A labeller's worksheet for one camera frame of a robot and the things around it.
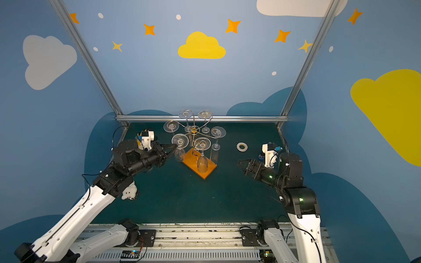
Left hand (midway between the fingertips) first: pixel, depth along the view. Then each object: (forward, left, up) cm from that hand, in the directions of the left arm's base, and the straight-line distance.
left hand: (177, 143), depth 65 cm
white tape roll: (+24, -34, -36) cm, 55 cm away
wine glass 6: (+9, -17, -3) cm, 19 cm away
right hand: (-6, -28, -5) cm, 29 cm away
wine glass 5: (+20, -11, -3) cm, 23 cm away
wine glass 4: (+21, -1, -3) cm, 21 cm away
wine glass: (+3, -1, -2) cm, 4 cm away
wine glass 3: (+11, +5, -2) cm, 12 cm away
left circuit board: (-34, +22, -39) cm, 57 cm away
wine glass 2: (+2, -10, -3) cm, 11 cm away
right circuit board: (-34, -40, -39) cm, 66 cm away
